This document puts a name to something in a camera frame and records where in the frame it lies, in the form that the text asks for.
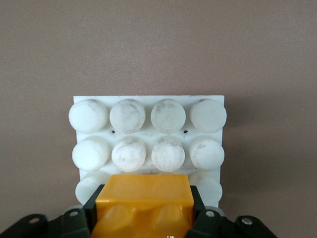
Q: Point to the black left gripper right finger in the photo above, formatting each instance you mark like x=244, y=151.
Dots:
x=218, y=228

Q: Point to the brown table cover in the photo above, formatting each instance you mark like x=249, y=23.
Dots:
x=158, y=49

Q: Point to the white studded base plate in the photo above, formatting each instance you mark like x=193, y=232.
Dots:
x=148, y=138

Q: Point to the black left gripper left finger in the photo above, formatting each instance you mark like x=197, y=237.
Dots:
x=62, y=225

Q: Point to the yellow two-stud block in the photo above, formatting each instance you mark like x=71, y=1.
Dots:
x=143, y=198

